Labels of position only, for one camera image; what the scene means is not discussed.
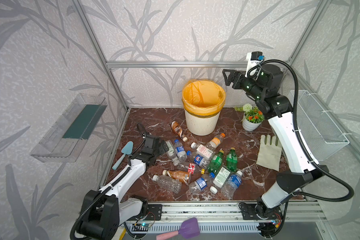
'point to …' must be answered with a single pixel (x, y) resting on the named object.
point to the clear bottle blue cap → (180, 151)
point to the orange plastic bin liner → (203, 98)
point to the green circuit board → (145, 225)
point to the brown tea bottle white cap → (183, 176)
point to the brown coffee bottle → (177, 129)
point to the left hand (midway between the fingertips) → (163, 142)
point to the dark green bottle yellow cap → (232, 160)
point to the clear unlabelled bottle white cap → (167, 183)
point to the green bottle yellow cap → (216, 162)
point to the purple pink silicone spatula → (189, 228)
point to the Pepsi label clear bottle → (199, 160)
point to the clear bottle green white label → (172, 153)
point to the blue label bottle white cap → (232, 184)
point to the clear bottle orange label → (215, 142)
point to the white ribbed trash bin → (202, 126)
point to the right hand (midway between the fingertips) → (231, 66)
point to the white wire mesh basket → (322, 136)
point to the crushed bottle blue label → (200, 184)
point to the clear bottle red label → (191, 167)
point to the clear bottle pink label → (204, 151)
